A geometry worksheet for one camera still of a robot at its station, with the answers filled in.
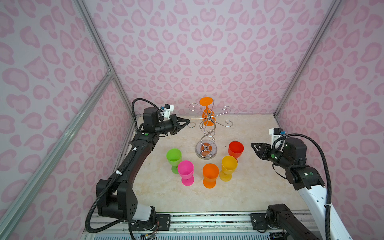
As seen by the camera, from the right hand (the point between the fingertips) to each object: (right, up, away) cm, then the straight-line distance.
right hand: (254, 144), depth 70 cm
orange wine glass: (-20, -16, +8) cm, 26 cm away
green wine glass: (-40, -9, +15) cm, 43 cm away
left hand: (-30, +12, +2) cm, 32 cm away
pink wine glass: (-33, -16, +12) cm, 38 cm away
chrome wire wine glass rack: (-21, -6, +28) cm, 36 cm away
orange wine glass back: (-21, +13, +7) cm, 25 cm away
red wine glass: (-5, -4, +13) cm, 15 cm away
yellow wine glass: (-9, -14, +14) cm, 22 cm away
